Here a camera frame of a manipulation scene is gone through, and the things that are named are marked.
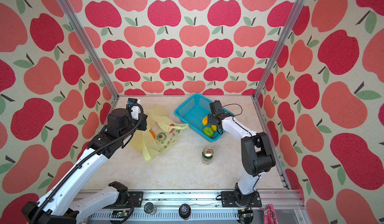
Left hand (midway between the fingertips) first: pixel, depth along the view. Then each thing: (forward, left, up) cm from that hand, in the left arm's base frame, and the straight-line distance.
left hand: (150, 114), depth 73 cm
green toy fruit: (+4, -32, -23) cm, 39 cm away
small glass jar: (-37, -2, -20) cm, 42 cm away
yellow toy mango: (+14, -30, -26) cm, 42 cm away
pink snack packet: (-39, -57, -28) cm, 75 cm away
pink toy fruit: (-1, -10, -13) cm, 16 cm away
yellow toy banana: (+8, -36, -24) cm, 44 cm away
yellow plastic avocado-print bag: (+9, -1, -30) cm, 31 cm away
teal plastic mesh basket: (+26, -22, -29) cm, 45 cm away
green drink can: (-13, -29, -19) cm, 37 cm away
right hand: (+12, -38, -19) cm, 44 cm away
